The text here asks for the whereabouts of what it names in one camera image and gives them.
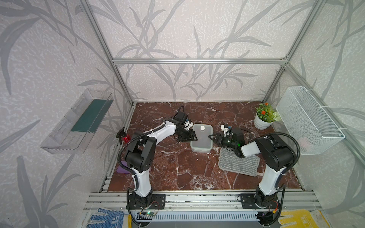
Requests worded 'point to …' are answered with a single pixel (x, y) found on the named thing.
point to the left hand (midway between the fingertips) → (194, 140)
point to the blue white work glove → (114, 219)
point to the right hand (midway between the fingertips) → (209, 137)
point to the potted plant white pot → (260, 124)
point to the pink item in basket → (304, 143)
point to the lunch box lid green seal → (202, 131)
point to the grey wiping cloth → (229, 161)
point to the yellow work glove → (303, 218)
